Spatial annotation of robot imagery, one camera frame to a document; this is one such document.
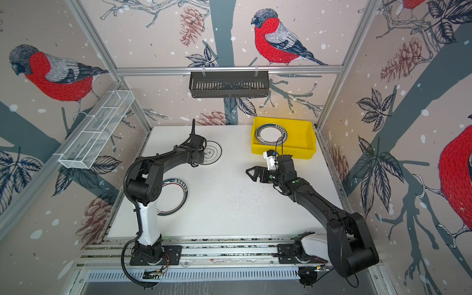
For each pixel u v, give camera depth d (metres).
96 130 0.78
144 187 0.54
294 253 0.72
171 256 0.73
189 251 0.76
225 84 1.07
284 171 0.66
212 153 1.07
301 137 1.13
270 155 0.77
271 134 1.10
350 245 0.41
